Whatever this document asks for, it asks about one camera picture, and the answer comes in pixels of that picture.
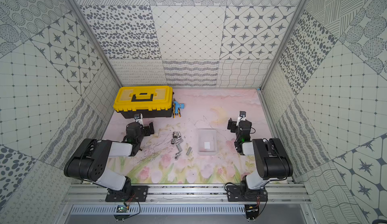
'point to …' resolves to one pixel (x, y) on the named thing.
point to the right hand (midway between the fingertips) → (238, 120)
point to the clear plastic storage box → (207, 134)
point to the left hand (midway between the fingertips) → (144, 122)
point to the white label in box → (206, 145)
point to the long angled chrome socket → (178, 147)
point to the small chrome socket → (177, 154)
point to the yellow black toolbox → (152, 101)
